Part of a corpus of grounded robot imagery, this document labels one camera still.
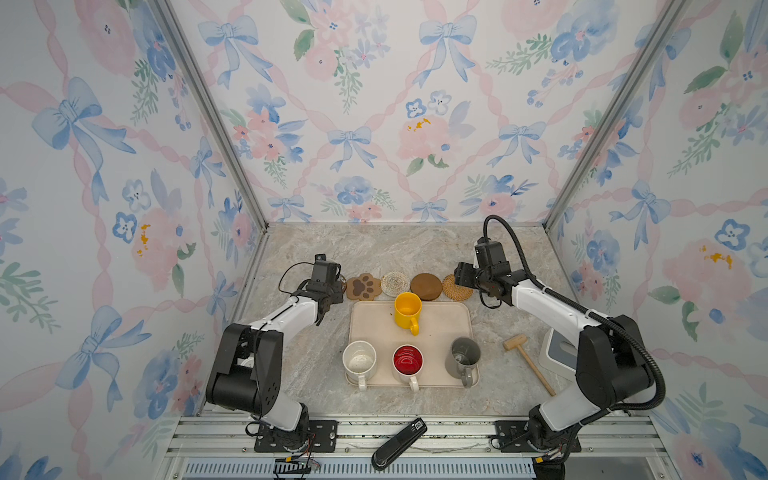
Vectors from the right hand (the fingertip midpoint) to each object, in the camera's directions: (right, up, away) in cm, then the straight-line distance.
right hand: (463, 270), depth 92 cm
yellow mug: (-17, -13, +3) cm, 22 cm away
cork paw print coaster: (-32, -6, +9) cm, 34 cm away
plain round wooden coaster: (-10, -6, +9) cm, 14 cm away
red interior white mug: (-18, -25, -8) cm, 32 cm away
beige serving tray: (-25, -21, -13) cm, 36 cm away
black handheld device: (-21, -39, -23) cm, 50 cm away
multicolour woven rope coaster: (-21, -5, +11) cm, 24 cm away
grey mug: (-3, -22, -10) cm, 25 cm away
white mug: (-32, -25, -7) cm, 41 cm away
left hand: (-42, -5, +2) cm, 42 cm away
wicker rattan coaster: (-1, -7, +8) cm, 11 cm away
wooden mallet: (+15, -21, -3) cm, 26 cm away
